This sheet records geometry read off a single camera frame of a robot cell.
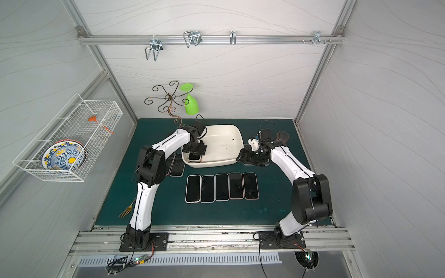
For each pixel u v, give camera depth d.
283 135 1.04
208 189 0.93
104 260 0.70
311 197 0.47
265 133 0.72
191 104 0.87
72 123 0.70
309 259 0.72
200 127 0.85
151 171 0.58
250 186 0.92
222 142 1.07
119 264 0.71
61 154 0.61
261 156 0.74
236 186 0.90
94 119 0.77
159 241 0.73
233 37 0.75
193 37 0.76
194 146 0.88
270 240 0.73
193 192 0.88
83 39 0.77
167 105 0.88
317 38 0.77
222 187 0.89
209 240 0.76
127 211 0.82
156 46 0.78
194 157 1.00
